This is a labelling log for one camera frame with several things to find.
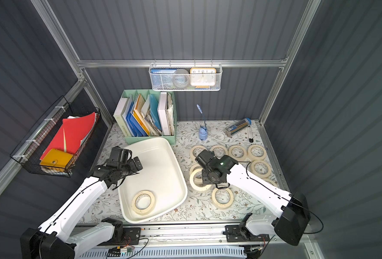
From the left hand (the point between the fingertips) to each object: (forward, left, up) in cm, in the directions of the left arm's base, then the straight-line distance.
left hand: (131, 165), depth 81 cm
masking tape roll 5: (+5, -31, -12) cm, 34 cm away
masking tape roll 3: (+14, -31, -11) cm, 36 cm away
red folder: (+9, +24, +17) cm, 30 cm away
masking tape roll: (-11, -38, -1) cm, 40 cm away
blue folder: (+26, +3, +2) cm, 26 cm away
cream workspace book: (+26, +10, +11) cm, 30 cm away
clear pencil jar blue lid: (+36, -63, -9) cm, 73 cm away
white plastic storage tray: (-4, -13, -13) cm, 19 cm away
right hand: (-7, -41, -1) cm, 41 cm away
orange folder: (+31, +1, +3) cm, 31 cm away
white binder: (+29, -14, +8) cm, 34 cm away
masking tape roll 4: (+11, -71, -12) cm, 73 cm away
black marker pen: (+27, -71, -13) cm, 77 cm away
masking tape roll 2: (-17, -45, -11) cm, 49 cm away
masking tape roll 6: (-18, -10, -12) cm, 24 cm away
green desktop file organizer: (+48, +11, +10) cm, 50 cm away
